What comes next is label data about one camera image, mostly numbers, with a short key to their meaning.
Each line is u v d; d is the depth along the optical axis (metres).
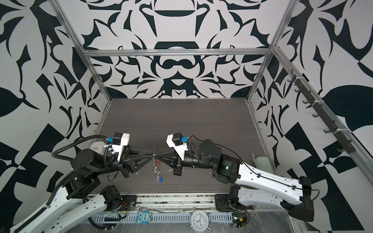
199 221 0.67
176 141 0.44
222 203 0.74
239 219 0.71
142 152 0.52
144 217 0.69
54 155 0.37
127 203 0.73
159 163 0.52
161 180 0.67
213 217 0.71
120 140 0.45
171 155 0.50
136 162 0.50
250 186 0.47
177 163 0.47
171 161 0.50
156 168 0.53
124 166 0.47
